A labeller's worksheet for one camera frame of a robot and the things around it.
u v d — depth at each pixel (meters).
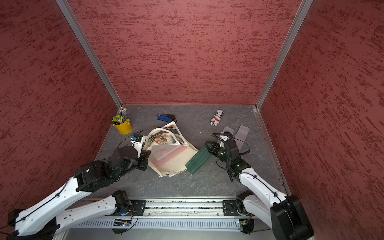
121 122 0.98
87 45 0.85
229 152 0.61
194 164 0.79
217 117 1.10
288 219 0.40
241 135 1.03
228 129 1.07
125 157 0.46
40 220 0.40
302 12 0.72
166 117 1.08
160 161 0.85
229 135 0.75
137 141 0.56
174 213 0.74
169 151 0.86
